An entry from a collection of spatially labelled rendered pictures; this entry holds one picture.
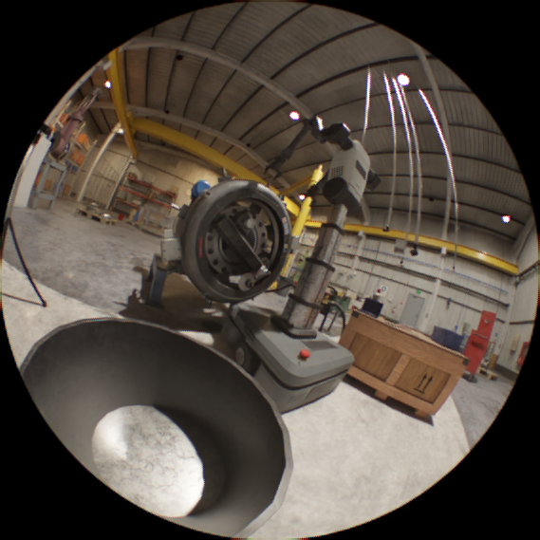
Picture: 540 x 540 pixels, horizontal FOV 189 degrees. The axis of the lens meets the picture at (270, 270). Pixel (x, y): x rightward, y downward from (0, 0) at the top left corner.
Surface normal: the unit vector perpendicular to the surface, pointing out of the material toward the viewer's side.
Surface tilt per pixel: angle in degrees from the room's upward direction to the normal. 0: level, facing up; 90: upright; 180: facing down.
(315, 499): 0
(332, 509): 0
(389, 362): 90
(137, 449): 0
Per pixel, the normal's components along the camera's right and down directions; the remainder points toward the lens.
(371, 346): -0.66, -0.25
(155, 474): 0.37, -0.93
